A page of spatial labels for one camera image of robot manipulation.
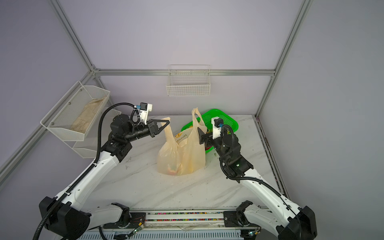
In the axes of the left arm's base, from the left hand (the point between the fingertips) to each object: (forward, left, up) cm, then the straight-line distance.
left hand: (168, 122), depth 66 cm
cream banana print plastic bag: (-3, -5, -23) cm, 23 cm away
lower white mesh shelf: (-4, +43, -15) cm, 46 cm away
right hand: (+1, -17, -3) cm, 17 cm away
